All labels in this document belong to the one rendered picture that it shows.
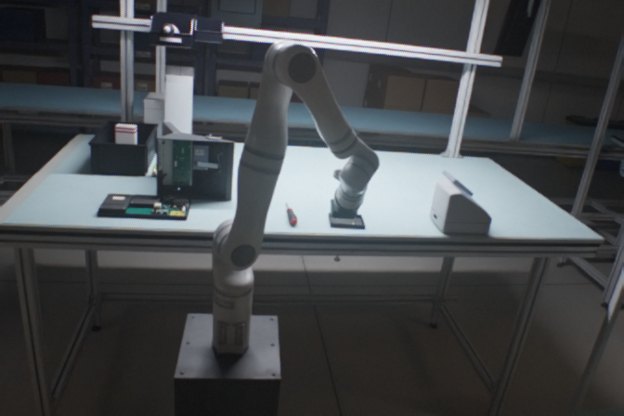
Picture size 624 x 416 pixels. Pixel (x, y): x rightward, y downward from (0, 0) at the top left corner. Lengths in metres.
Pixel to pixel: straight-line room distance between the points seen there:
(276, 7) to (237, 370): 4.31
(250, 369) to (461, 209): 0.83
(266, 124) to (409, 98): 4.02
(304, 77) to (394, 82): 3.95
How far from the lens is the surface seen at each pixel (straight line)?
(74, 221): 1.57
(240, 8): 3.37
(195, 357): 1.26
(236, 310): 1.18
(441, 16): 6.09
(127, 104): 2.28
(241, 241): 1.07
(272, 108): 1.04
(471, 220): 1.67
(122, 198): 1.64
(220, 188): 1.69
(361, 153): 1.15
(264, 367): 1.24
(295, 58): 0.97
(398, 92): 4.94
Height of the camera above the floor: 1.68
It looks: 19 degrees down
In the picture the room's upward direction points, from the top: 7 degrees clockwise
